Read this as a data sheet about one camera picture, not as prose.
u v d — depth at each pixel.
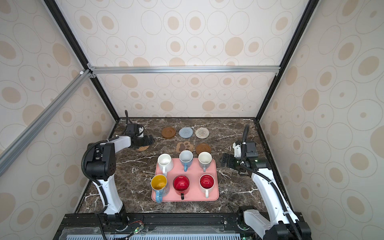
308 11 0.69
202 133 1.10
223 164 0.71
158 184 0.84
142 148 1.01
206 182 0.86
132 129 0.83
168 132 1.10
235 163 0.70
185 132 1.10
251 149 0.60
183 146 1.03
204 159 0.92
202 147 1.02
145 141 0.93
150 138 0.95
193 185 0.86
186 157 0.90
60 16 0.70
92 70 0.90
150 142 0.94
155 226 0.73
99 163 0.54
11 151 0.52
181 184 0.85
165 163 0.85
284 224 0.39
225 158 0.71
